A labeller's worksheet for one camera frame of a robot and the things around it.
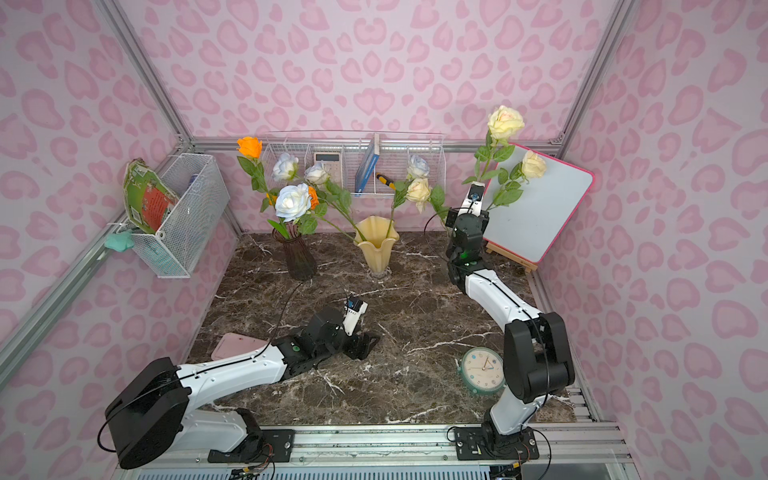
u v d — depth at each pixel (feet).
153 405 1.36
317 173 2.57
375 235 3.20
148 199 2.44
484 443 2.36
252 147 2.62
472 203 2.18
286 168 2.60
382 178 3.21
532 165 2.52
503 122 1.97
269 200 2.88
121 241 2.04
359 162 3.15
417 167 2.70
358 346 2.37
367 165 2.89
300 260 3.33
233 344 2.91
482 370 2.70
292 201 2.10
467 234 2.03
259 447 2.22
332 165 3.13
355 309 2.41
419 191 2.63
